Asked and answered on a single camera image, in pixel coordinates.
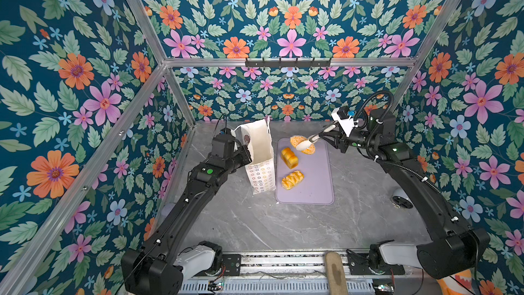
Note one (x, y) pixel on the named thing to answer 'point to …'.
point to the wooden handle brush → (336, 276)
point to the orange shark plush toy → (459, 283)
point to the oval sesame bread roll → (295, 140)
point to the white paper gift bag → (260, 173)
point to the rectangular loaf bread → (289, 158)
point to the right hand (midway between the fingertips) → (330, 125)
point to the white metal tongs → (305, 145)
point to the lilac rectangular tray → (316, 187)
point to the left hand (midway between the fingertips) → (253, 150)
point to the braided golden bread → (292, 179)
